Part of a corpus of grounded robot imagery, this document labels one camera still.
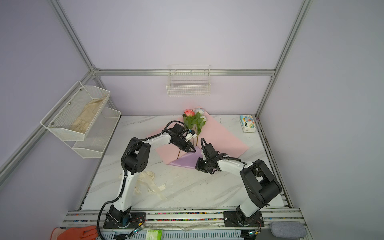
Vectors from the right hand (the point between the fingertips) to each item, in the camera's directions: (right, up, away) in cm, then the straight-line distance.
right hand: (195, 167), depth 89 cm
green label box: (-19, -26, -21) cm, 38 cm away
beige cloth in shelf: (-59, +27, -13) cm, 66 cm away
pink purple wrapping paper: (+8, +17, +21) cm, 28 cm away
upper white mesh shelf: (-63, +30, -14) cm, 71 cm away
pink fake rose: (-4, +31, +25) cm, 40 cm away
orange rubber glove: (-50, -26, -19) cm, 60 cm away
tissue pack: (+39, +27, +19) cm, 51 cm away
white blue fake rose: (+4, +30, +23) cm, 38 cm away
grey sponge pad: (+44, -24, -20) cm, 54 cm away
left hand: (-1, +8, +8) cm, 11 cm away
